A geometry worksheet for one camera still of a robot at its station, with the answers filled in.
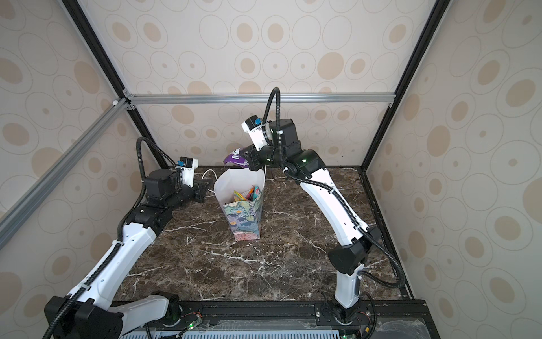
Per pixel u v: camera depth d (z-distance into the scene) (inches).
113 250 17.6
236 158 26.5
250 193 36.6
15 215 20.3
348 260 17.1
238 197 31.9
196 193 25.6
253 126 22.2
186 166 24.6
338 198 18.4
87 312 14.4
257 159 23.3
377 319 28.0
